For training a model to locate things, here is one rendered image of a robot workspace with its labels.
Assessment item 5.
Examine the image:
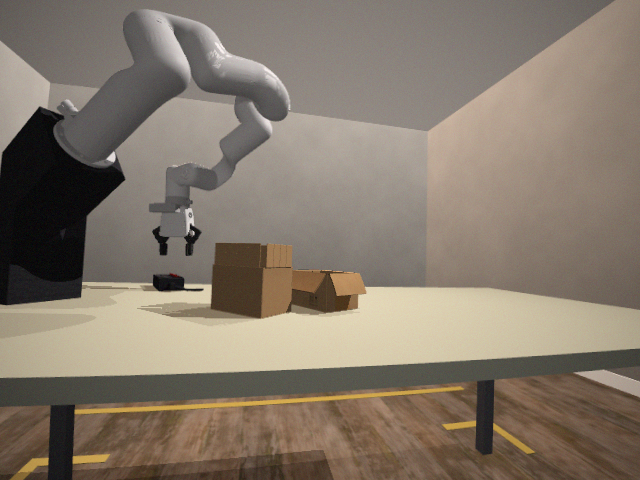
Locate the black power strip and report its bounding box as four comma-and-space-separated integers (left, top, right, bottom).
153, 273, 204, 292

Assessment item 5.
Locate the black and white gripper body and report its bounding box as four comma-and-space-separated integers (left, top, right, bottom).
160, 206, 194, 238

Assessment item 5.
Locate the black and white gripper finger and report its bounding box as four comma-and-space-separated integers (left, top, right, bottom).
184, 224, 201, 256
152, 226, 169, 255

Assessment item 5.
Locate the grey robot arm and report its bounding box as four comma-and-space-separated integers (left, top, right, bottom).
53, 9, 290, 213

